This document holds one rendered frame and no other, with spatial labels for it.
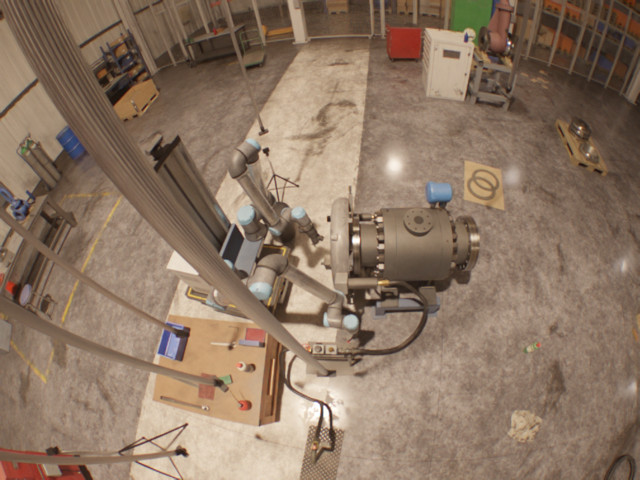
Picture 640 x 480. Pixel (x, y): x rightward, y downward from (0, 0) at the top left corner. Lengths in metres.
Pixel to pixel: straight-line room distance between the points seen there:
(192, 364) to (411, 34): 6.75
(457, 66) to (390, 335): 4.35
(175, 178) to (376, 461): 2.56
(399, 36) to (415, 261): 5.43
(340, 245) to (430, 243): 0.64
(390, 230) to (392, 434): 1.68
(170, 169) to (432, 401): 2.60
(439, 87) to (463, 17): 3.50
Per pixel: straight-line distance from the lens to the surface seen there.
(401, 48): 6.75
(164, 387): 2.56
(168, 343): 2.57
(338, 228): 1.86
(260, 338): 2.19
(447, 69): 5.23
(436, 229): 2.03
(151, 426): 3.27
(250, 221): 2.11
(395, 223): 2.00
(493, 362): 2.81
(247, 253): 2.25
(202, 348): 2.39
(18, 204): 5.77
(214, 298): 1.85
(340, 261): 1.86
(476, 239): 2.19
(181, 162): 1.72
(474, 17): 8.46
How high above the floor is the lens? 2.50
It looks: 57 degrees down
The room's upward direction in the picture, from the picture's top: 13 degrees counter-clockwise
